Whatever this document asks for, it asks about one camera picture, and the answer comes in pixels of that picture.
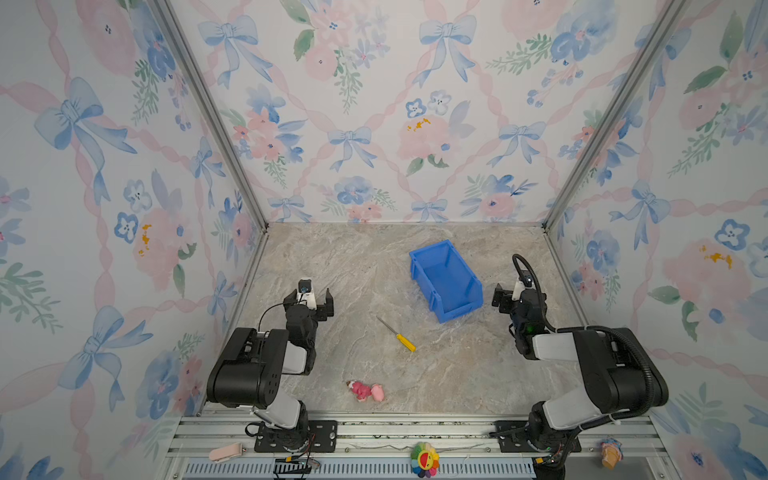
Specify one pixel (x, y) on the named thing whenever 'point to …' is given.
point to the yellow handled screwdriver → (400, 338)
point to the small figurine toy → (612, 452)
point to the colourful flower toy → (425, 461)
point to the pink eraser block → (226, 452)
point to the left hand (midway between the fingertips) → (312, 288)
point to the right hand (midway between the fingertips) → (515, 285)
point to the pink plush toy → (362, 391)
